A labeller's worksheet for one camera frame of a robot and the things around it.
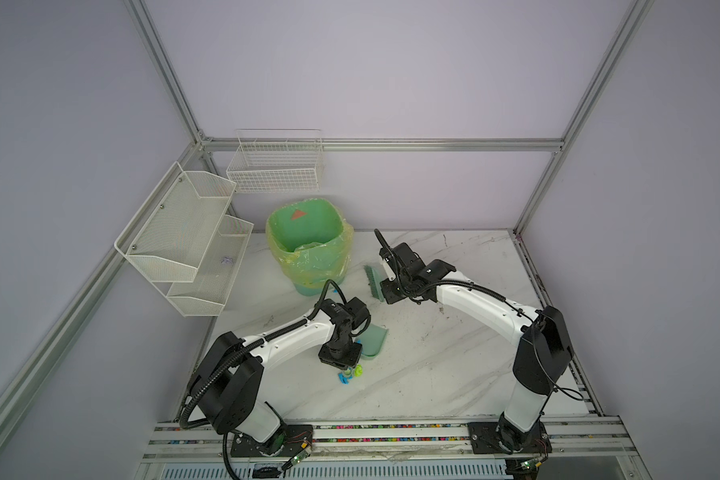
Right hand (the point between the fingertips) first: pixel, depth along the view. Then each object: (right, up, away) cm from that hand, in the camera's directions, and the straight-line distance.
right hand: (385, 287), depth 86 cm
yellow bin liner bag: (-21, +14, -5) cm, 25 cm away
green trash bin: (-20, +13, -4) cm, 25 cm away
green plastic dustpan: (-4, -17, +6) cm, 18 cm away
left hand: (-11, -22, -6) cm, 25 cm away
